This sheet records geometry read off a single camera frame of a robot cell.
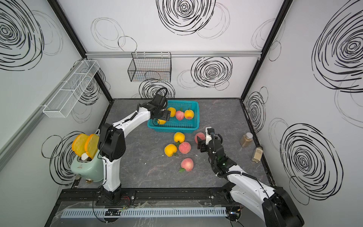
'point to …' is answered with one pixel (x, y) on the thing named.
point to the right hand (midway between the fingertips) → (204, 136)
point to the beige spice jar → (257, 154)
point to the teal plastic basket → (184, 117)
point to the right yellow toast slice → (91, 145)
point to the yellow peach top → (179, 136)
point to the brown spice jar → (246, 139)
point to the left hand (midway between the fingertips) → (163, 114)
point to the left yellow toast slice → (79, 144)
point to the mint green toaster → (90, 168)
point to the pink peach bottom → (187, 164)
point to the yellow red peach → (189, 114)
